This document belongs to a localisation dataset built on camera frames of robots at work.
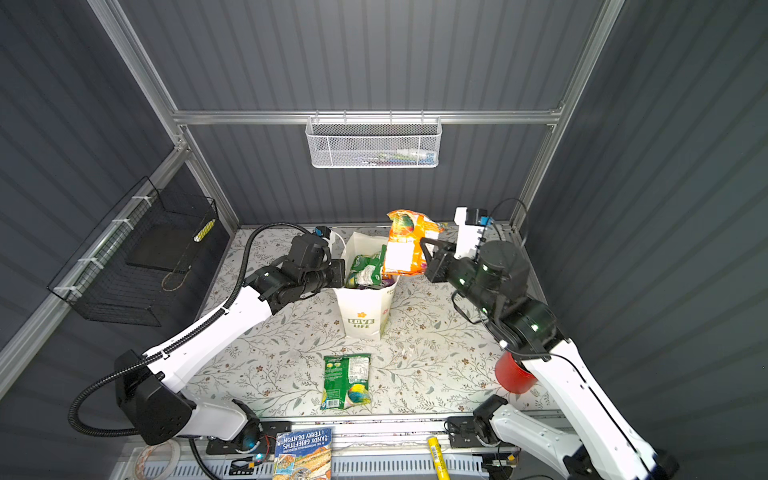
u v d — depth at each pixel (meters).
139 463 0.69
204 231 0.82
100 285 0.66
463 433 0.72
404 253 0.60
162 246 0.77
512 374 0.93
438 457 0.69
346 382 0.81
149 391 0.39
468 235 0.50
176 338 0.43
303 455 0.69
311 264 0.59
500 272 0.40
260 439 0.72
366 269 0.82
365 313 0.78
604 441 0.36
